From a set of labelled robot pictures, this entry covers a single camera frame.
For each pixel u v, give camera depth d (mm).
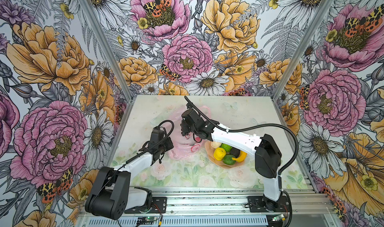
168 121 778
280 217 714
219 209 740
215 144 889
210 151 883
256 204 735
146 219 711
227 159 826
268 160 484
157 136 701
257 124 514
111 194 418
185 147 887
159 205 733
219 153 852
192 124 640
